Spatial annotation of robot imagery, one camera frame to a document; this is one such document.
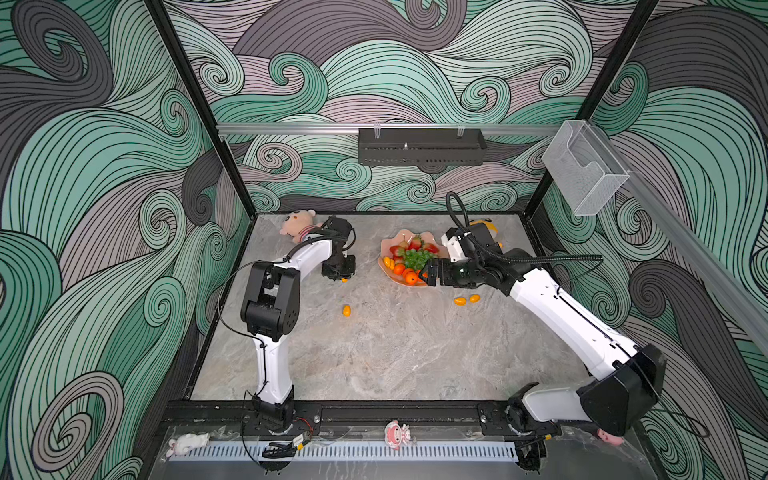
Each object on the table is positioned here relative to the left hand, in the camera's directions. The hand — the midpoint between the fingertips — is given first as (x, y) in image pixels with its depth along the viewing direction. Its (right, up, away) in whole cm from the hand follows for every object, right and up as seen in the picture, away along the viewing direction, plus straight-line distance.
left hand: (348, 273), depth 96 cm
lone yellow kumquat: (-1, -2, 0) cm, 3 cm away
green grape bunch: (+24, +4, +4) cm, 24 cm away
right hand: (+25, +2, -19) cm, 31 cm away
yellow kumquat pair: (+37, -9, -2) cm, 38 cm away
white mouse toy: (-35, -36, -28) cm, 58 cm away
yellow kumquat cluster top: (+14, +3, +2) cm, 14 cm away
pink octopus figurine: (+14, -34, -28) cm, 47 cm away
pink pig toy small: (+65, -36, -28) cm, 80 cm away
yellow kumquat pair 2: (+41, -8, -2) cm, 42 cm away
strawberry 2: (+23, +9, +8) cm, 26 cm away
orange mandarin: (+20, -1, -5) cm, 21 cm away
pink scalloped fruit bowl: (+16, +11, +11) cm, 23 cm away
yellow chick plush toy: (+52, +16, +14) cm, 57 cm away
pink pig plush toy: (-20, +17, +12) cm, 28 cm away
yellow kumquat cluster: (0, -11, -4) cm, 12 cm away
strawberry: (+15, +8, +7) cm, 18 cm away
